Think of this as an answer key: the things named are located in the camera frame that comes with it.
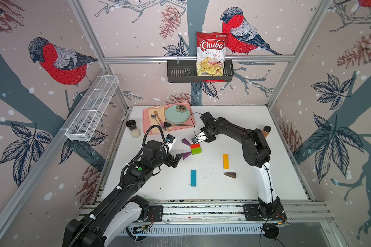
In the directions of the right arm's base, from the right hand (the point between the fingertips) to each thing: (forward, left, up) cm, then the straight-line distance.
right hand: (203, 133), depth 103 cm
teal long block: (-30, +6, -2) cm, 30 cm away
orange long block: (-19, -13, -3) cm, 23 cm away
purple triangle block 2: (-16, +11, -1) cm, 20 cm away
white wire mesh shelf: (-18, +58, +29) cm, 68 cm away
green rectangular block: (-14, +5, 0) cm, 14 cm away
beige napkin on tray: (+9, +38, 0) cm, 39 cm away
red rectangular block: (-11, +5, +2) cm, 12 cm away
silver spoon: (+15, +38, 0) cm, 40 cm away
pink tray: (+11, +9, -1) cm, 15 cm away
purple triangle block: (-6, +13, -1) cm, 14 cm away
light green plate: (+19, +20, -2) cm, 27 cm away
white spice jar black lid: (-2, +47, +10) cm, 48 cm away
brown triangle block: (-27, -16, -1) cm, 31 cm away
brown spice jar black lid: (-1, -39, +7) cm, 40 cm away
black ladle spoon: (+7, +25, 0) cm, 26 cm away
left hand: (-20, +15, +16) cm, 29 cm away
